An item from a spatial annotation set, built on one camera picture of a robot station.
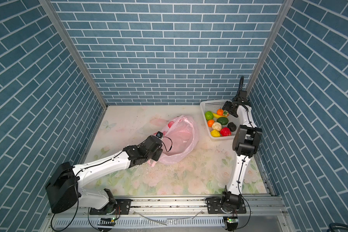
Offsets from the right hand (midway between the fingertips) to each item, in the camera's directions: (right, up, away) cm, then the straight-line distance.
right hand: (227, 106), depth 103 cm
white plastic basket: (-12, +1, +9) cm, 15 cm away
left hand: (-46, -27, -18) cm, 56 cm away
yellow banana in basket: (-6, -7, +8) cm, 12 cm away
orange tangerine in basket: (-3, -4, +9) cm, 10 cm away
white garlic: (-8, -14, -2) cm, 16 cm away
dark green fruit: (-3, -10, +2) cm, 11 cm away
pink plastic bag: (-31, -19, +2) cm, 37 cm away
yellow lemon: (-10, -19, -6) cm, 22 cm away
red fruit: (-3, -18, -4) cm, 18 cm away
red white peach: (0, -5, +4) cm, 6 cm away
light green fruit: (-12, -6, +5) cm, 15 cm away
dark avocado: (+3, -14, -1) cm, 15 cm away
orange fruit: (-12, -12, 0) cm, 17 cm away
